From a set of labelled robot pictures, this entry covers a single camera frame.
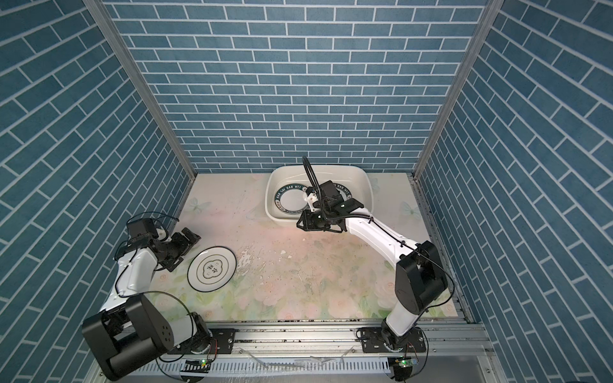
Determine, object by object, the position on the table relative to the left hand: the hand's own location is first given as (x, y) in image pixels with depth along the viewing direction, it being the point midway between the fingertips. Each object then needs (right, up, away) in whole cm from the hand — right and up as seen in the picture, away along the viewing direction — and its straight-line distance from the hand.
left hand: (197, 242), depth 84 cm
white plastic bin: (+62, +25, +30) cm, 74 cm away
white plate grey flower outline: (+3, -11, +5) cm, 13 cm away
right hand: (+38, +7, -1) cm, 38 cm away
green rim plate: (+30, +15, +26) cm, 42 cm away
